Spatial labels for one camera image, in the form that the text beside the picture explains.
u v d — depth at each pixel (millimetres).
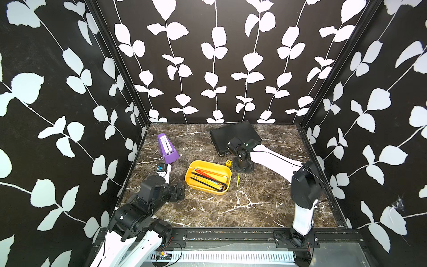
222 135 1235
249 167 740
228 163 973
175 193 590
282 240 731
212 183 909
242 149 640
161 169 582
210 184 904
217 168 964
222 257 701
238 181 925
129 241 427
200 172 954
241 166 746
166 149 937
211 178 933
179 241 730
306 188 490
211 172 954
